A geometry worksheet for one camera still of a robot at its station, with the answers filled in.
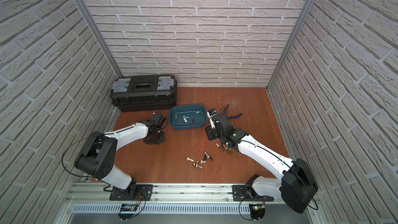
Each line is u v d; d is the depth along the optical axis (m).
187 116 1.01
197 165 0.81
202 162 0.83
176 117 1.00
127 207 0.73
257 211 0.70
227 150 0.87
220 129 0.61
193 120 1.00
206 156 0.85
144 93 0.94
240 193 0.74
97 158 0.45
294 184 0.39
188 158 0.83
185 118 1.00
